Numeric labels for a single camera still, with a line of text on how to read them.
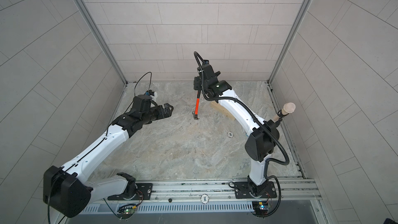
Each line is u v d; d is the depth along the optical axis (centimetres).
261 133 45
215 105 99
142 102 58
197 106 83
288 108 69
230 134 90
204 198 69
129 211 64
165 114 69
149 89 69
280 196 67
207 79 59
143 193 70
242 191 71
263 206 68
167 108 70
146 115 63
